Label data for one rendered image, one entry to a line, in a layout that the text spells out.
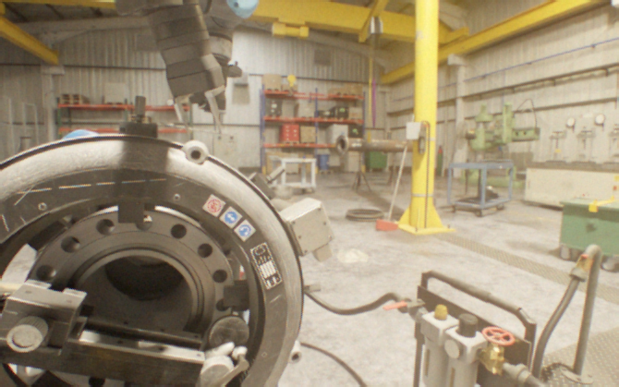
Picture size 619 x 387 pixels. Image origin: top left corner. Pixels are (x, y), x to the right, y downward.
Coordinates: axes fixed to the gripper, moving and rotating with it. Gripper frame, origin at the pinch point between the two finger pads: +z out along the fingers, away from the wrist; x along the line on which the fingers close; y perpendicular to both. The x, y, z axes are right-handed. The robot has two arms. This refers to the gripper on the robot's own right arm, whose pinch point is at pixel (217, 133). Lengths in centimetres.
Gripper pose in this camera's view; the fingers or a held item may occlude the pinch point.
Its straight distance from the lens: 91.7
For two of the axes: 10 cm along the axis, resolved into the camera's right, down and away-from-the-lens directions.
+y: -5.0, 0.4, -8.6
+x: 8.6, 1.1, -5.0
